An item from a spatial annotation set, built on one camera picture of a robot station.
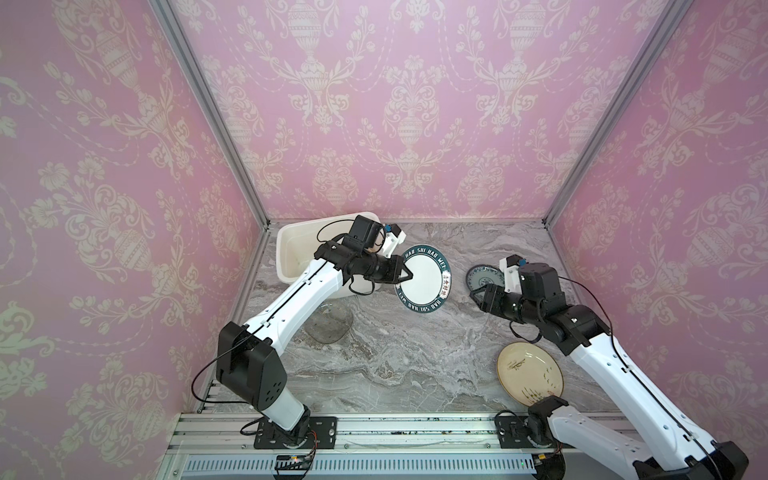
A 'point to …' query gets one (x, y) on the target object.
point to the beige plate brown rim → (529, 373)
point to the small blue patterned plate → (482, 275)
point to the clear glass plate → (330, 321)
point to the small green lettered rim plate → (432, 275)
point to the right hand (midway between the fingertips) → (477, 295)
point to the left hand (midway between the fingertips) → (412, 277)
